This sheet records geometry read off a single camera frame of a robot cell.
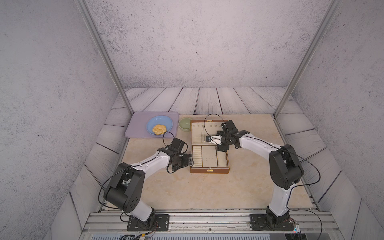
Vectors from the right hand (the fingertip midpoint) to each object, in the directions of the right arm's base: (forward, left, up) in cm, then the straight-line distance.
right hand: (219, 138), depth 95 cm
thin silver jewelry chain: (+4, +11, +6) cm, 13 cm away
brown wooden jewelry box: (-13, +8, -3) cm, 15 cm away
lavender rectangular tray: (+15, +59, -6) cm, 61 cm away
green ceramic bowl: (+15, +23, -4) cm, 28 cm away
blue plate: (+22, +44, -6) cm, 50 cm away
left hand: (-16, +18, -4) cm, 24 cm away
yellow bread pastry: (+12, +41, -5) cm, 43 cm away
